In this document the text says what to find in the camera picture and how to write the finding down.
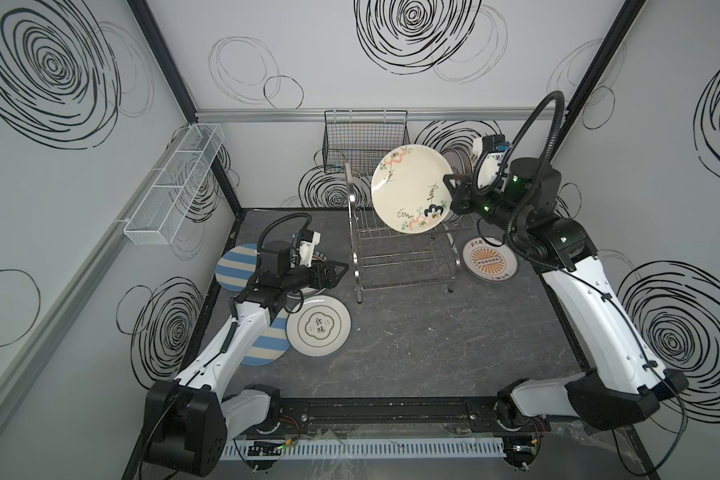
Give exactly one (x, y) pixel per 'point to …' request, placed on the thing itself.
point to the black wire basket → (362, 138)
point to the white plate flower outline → (321, 328)
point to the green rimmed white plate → (324, 275)
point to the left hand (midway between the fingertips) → (339, 266)
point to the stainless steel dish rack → (385, 256)
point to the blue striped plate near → (271, 345)
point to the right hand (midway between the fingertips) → (445, 176)
